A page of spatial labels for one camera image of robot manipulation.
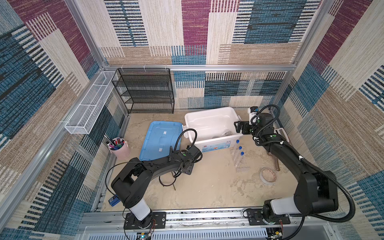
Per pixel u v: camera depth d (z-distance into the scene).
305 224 0.70
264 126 0.65
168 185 0.75
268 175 0.87
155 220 0.73
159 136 1.05
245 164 0.91
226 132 1.01
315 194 0.42
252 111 0.76
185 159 0.63
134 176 0.50
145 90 1.11
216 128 1.08
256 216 0.74
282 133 1.02
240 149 0.81
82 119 0.71
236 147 0.87
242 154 0.79
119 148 0.87
